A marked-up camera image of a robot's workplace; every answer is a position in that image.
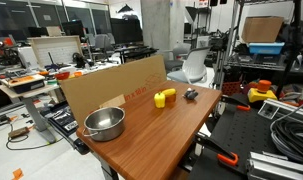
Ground large black monitor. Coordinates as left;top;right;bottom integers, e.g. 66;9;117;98
110;17;144;45

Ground short aluminium extrusion block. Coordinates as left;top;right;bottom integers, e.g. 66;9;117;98
246;151;303;180

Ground grey toy mouse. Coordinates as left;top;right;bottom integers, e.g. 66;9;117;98
183;87;199;101

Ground white framed pegboard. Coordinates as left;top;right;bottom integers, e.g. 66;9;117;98
26;35;84;70

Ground white office chair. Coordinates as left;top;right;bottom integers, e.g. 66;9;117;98
166;46;212;84

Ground long aluminium extrusion rail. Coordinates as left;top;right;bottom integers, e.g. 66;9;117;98
257;98;303;125

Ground black tripod pole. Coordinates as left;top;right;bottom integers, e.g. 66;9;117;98
275;0;303;98

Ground red plastic basket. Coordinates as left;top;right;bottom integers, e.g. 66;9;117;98
221;80;242;97

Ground large cardboard panel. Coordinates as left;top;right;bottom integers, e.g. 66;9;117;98
59;54;168;128

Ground yellow emergency stop button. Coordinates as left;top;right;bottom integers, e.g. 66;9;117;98
247;79;278;104

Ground black perforated breadboard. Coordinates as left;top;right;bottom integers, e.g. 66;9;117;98
187;103;292;180

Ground blue plastic bin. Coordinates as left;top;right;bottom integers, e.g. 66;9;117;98
247;41;286;55

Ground metal wire shelf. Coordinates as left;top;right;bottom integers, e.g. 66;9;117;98
212;0;303;91

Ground grey cable bundle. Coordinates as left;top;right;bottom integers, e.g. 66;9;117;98
269;99;303;164

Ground small black monitor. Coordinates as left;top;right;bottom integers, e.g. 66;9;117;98
60;20;86;38

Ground stainless steel pot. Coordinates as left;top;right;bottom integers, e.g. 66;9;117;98
81;106;127;142

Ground grey standing desk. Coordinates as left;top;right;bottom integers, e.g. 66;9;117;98
0;79;62;144

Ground black labelled equipment case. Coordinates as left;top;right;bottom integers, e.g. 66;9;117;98
40;101;79;138

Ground orange topped box device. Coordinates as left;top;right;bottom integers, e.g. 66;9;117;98
6;73;46;94

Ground small brown bowl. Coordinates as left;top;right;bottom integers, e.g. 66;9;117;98
164;93;177;104

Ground yellow plastic maize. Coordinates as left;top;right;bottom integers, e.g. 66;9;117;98
161;88;177;98

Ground yellow plastic bell pepper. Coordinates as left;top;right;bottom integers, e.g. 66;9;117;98
153;91;166;109

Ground black clamp orange handle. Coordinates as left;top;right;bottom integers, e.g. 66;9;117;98
220;94;252;112
194;132;239;167

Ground brown power adapter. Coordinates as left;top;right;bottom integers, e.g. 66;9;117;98
7;126;31;140

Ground orange floor tape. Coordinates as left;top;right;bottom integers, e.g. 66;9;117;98
11;168;25;180

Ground brown cardboard box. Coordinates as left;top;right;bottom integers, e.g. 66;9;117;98
241;15;285;44

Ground red bowl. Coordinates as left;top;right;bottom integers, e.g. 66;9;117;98
54;71;71;81

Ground grey office chair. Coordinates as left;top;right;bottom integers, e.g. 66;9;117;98
94;34;115;61

